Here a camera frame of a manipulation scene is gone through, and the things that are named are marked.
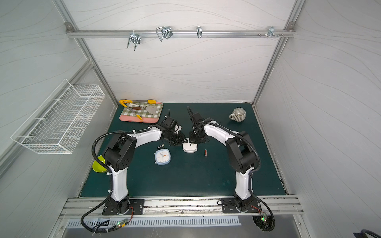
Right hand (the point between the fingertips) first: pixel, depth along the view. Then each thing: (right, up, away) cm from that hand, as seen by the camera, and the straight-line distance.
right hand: (191, 141), depth 93 cm
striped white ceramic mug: (+33, +17, +12) cm, 40 cm away
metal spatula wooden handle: (-32, +22, +22) cm, 45 cm away
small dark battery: (-21, -4, +2) cm, 21 cm away
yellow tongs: (-56, +28, +25) cm, 67 cm away
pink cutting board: (-44, +14, +18) cm, 50 cm away
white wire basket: (-62, +12, -25) cm, 68 cm away
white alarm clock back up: (-1, -4, 0) cm, 4 cm away
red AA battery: (+9, -7, 0) cm, 12 cm away
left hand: (-3, -1, +1) cm, 3 cm away
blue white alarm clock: (-17, -9, -4) cm, 20 cm away
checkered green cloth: (-37, +21, +22) cm, 48 cm away
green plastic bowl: (-55, -14, -7) cm, 57 cm away
